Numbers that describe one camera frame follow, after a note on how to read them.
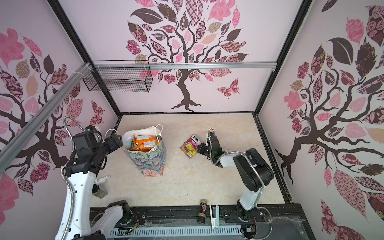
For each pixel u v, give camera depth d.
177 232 0.70
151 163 0.76
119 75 0.95
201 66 0.94
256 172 0.44
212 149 0.74
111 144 0.63
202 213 0.73
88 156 0.51
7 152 0.50
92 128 0.62
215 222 0.70
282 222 0.71
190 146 0.96
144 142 0.77
